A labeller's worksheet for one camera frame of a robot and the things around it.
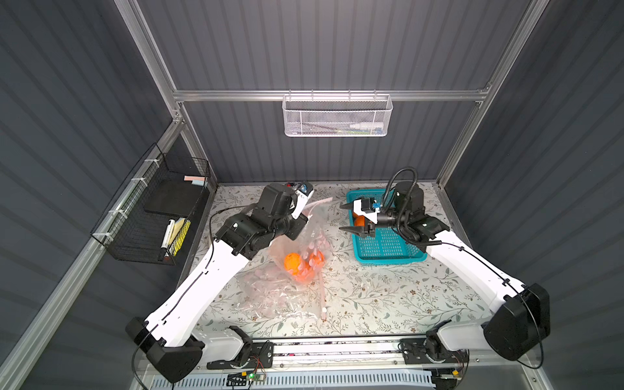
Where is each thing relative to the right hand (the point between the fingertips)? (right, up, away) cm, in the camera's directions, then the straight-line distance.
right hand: (346, 214), depth 70 cm
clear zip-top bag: (-13, -15, +6) cm, 20 cm away
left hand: (-15, +1, -1) cm, 15 cm away
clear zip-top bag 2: (-27, -29, +15) cm, 42 cm away
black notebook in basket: (-53, +6, +6) cm, 54 cm away
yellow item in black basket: (-48, -9, -3) cm, 49 cm away
